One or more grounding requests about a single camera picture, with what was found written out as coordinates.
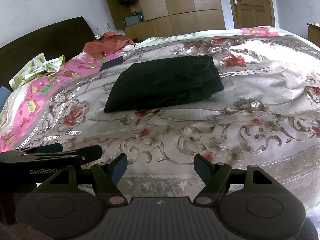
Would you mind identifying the black pants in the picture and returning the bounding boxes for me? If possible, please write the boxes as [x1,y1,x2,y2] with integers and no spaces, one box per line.
[104,55,224,113]

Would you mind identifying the floral satin bedspread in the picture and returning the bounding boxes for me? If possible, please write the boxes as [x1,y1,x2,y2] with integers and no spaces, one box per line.
[17,28,319,207]

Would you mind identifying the blue fabric at bedside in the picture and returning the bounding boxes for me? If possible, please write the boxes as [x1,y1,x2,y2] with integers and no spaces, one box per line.
[0,86,11,111]

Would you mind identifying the green white patterned cloth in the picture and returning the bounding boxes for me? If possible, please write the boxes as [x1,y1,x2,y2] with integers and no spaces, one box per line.
[9,53,65,90]

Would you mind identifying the pink floral bed sheet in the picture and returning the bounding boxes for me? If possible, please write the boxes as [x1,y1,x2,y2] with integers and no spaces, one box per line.
[1,51,119,152]

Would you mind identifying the black smartphone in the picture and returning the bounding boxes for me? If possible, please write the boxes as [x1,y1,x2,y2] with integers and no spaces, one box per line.
[99,56,123,72]

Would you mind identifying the red-orange crumpled garment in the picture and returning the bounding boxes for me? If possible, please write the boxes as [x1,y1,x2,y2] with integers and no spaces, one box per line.
[83,31,135,60]

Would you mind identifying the dark wooden headboard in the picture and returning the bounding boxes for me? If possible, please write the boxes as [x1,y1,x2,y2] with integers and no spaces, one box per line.
[1,16,95,89]

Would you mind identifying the grey bag in wardrobe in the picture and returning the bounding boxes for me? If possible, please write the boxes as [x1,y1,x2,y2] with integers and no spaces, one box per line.
[124,11,144,26]

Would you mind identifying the brown wooden door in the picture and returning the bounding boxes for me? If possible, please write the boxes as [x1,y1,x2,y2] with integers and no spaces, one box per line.
[230,0,276,29]

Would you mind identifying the wooden side desk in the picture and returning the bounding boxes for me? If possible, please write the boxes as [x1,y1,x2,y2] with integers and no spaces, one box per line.
[307,23,320,47]

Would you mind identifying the brown wooden wardrobe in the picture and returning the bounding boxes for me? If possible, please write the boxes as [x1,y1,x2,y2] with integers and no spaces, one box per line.
[106,0,225,41]

